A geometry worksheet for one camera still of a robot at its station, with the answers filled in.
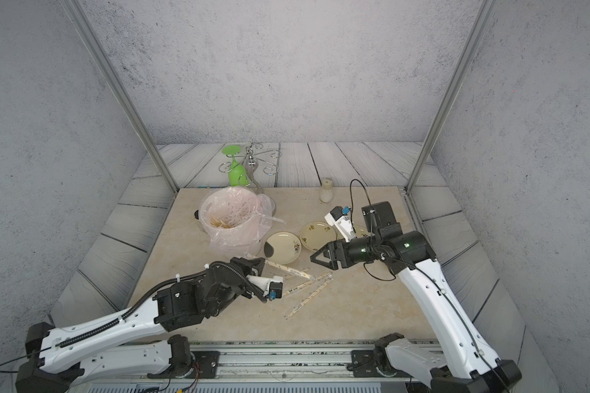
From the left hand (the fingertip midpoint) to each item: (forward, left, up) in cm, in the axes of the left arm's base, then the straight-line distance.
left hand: (262, 257), depth 69 cm
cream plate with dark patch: (+18, -4, -24) cm, 30 cm away
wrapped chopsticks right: (-2, -14, -25) cm, 28 cm away
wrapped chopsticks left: (-3, -6, 0) cm, 7 cm away
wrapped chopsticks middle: (+3, -13, -24) cm, 28 cm away
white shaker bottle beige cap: (+45, -23, -21) cm, 54 cm away
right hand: (-3, -16, +5) cm, 17 cm away
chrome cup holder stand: (+39, +7, +5) cm, 40 cm away
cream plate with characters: (+24, -17, -24) cm, 38 cm away
